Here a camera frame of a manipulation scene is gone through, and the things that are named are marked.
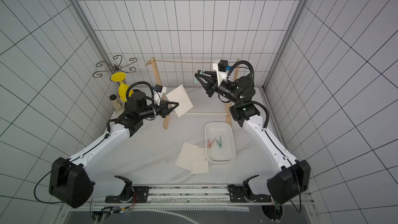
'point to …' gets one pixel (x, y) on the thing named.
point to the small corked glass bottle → (116, 103)
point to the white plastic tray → (216, 155)
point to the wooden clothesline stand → (167, 121)
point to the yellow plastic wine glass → (123, 88)
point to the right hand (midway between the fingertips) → (200, 69)
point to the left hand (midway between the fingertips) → (176, 106)
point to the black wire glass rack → (115, 66)
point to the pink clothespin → (210, 144)
